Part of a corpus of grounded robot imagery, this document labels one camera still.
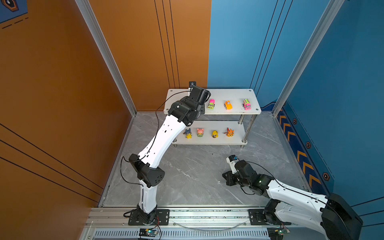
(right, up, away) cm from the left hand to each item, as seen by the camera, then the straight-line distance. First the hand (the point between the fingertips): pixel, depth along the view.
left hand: (196, 102), depth 75 cm
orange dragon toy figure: (+21, -16, +18) cm, 32 cm away
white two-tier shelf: (+26, -4, +45) cm, 52 cm away
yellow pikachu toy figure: (-5, -17, +19) cm, 26 cm away
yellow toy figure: (+11, -17, +20) cm, 29 cm away
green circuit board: (-23, -63, -4) cm, 67 cm away
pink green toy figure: (+2, -16, +19) cm, 25 cm away
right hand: (+14, -40, +7) cm, 43 cm away
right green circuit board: (+38, -63, -4) cm, 74 cm away
